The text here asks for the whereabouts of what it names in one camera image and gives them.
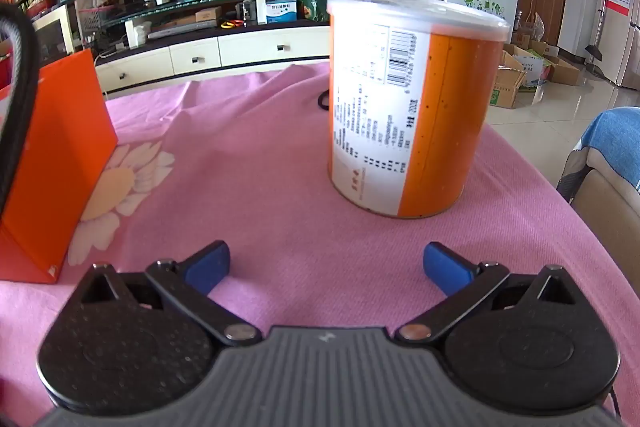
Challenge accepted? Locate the orange cardboard box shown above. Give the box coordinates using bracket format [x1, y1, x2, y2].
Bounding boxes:
[0, 48, 119, 284]

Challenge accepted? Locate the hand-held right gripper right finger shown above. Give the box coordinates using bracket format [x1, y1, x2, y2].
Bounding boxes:
[395, 243, 578, 343]

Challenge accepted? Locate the blue towel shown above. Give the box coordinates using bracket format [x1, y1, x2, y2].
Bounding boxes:
[580, 107, 640, 192]

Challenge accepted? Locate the green snack bag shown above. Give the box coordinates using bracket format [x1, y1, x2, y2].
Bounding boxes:
[299, 0, 335, 22]

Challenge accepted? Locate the open cardboard box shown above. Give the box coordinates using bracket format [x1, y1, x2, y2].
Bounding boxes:
[490, 44, 527, 109]

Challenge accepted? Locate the orange canister with white lid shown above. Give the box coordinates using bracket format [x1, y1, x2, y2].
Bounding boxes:
[326, 0, 512, 219]

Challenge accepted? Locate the black cable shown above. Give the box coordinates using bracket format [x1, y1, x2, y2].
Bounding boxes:
[0, 4, 41, 214]

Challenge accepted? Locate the pink floral tablecloth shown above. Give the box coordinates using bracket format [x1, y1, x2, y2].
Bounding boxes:
[0, 62, 640, 427]

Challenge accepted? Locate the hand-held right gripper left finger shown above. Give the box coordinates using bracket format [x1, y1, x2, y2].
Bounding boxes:
[80, 240, 263, 348]

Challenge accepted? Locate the white television stand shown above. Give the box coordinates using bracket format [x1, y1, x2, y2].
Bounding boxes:
[75, 0, 341, 98]

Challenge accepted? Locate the beige sofa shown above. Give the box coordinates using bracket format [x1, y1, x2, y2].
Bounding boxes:
[557, 107, 640, 253]

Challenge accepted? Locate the blue and white box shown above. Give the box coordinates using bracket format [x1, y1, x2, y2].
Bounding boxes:
[266, 2, 298, 24]

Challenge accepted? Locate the flat cardboard box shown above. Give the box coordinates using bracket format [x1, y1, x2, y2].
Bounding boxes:
[547, 57, 583, 86]

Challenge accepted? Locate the white glass-door cabinet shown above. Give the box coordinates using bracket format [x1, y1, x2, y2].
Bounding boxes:
[31, 4, 77, 68]

